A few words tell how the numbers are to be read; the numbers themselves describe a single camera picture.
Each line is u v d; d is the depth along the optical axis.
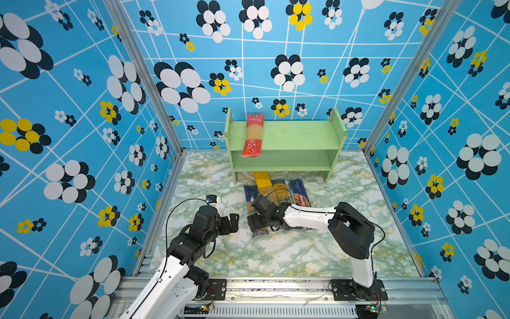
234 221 0.69
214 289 0.73
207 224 0.57
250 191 0.99
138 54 0.80
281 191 0.96
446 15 0.69
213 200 0.68
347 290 0.72
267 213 0.70
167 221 0.91
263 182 1.02
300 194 0.97
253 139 0.82
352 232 0.49
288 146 0.83
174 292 0.58
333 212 0.52
